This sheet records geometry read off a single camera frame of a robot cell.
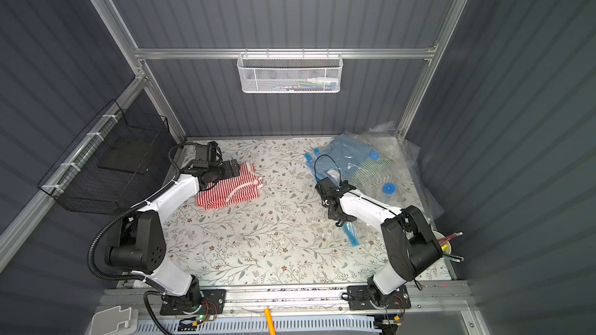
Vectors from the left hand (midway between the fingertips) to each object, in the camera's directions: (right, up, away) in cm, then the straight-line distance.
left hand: (232, 168), depth 92 cm
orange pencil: (+18, -46, -21) cm, 54 cm away
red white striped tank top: (-3, -9, +8) cm, 13 cm away
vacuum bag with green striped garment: (+70, +5, +19) cm, 73 cm away
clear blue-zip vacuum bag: (+69, -7, +9) cm, 70 cm away
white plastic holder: (-25, -42, -28) cm, 56 cm away
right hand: (+45, -18, -3) cm, 49 cm away
